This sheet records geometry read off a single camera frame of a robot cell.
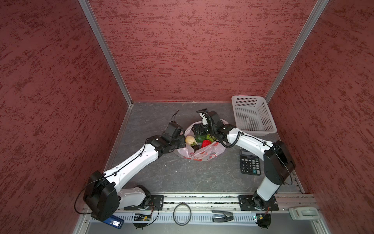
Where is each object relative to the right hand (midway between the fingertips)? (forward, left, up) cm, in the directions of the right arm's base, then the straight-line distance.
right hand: (197, 130), depth 88 cm
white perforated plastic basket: (+23, -47, -14) cm, 53 cm away
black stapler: (-43, -9, -12) cm, 45 cm away
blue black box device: (-43, +41, -10) cm, 61 cm away
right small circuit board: (-45, -31, -15) cm, 57 cm away
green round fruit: (-1, -2, -8) cm, 8 cm away
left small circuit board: (-42, +31, -16) cm, 54 cm away
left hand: (-9, +9, +1) cm, 13 cm away
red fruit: (-5, -5, -7) cm, 10 cm away
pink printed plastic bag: (-12, -8, -6) cm, 15 cm away
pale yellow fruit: (-2, +4, -8) cm, 9 cm away
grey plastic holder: (-43, -49, -11) cm, 66 cm away
